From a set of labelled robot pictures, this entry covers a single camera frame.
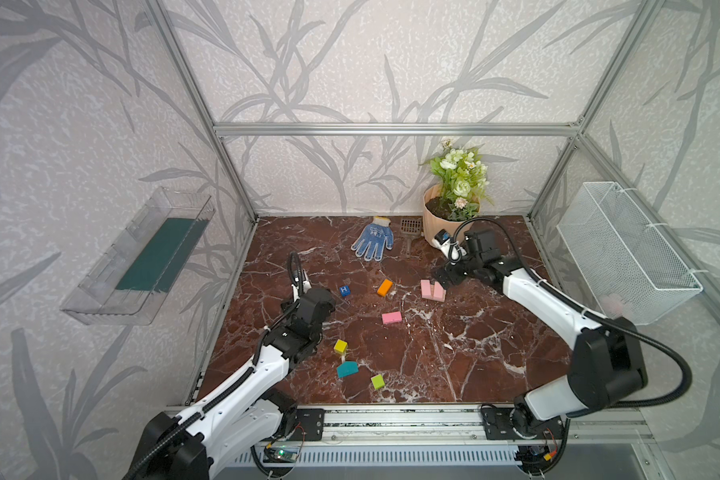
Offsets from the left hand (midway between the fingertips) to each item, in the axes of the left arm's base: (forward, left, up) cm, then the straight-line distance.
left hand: (317, 284), depth 83 cm
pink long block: (+5, -37, -13) cm, 39 cm away
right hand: (+10, -38, +1) cm, 39 cm away
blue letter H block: (+6, -6, -15) cm, 17 cm away
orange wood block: (+7, -20, -14) cm, 25 cm away
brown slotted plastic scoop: (+33, -30, -14) cm, 47 cm away
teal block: (-19, -9, -13) cm, 25 cm away
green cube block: (-22, -18, -14) cm, 32 cm away
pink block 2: (-4, -22, -13) cm, 26 cm away
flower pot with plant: (+28, -42, +14) cm, 53 cm away
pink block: (+6, -33, -12) cm, 35 cm away
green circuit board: (-39, +5, -14) cm, 41 cm away
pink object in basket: (-9, -75, +7) cm, 76 cm away
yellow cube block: (-13, -7, -12) cm, 19 cm away
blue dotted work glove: (+28, -16, -14) cm, 35 cm away
